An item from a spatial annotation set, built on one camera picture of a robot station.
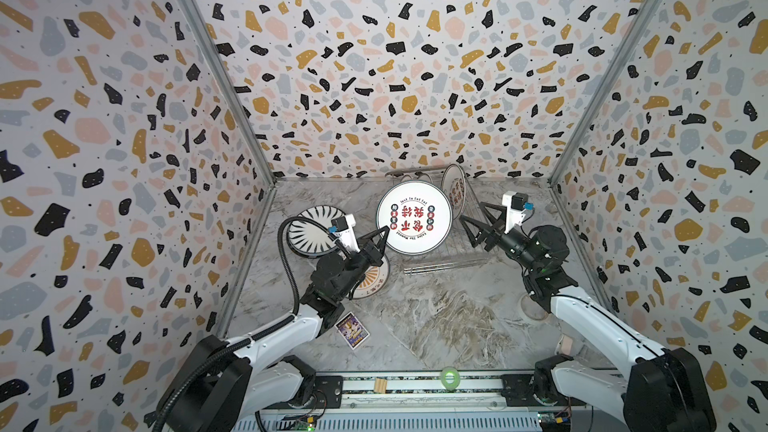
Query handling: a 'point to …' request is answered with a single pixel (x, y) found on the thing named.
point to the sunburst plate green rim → (374, 280)
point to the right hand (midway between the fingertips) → (469, 208)
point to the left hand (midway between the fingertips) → (389, 226)
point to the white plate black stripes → (310, 240)
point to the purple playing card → (352, 330)
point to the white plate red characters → (418, 216)
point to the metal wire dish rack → (457, 253)
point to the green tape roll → (450, 369)
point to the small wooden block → (380, 385)
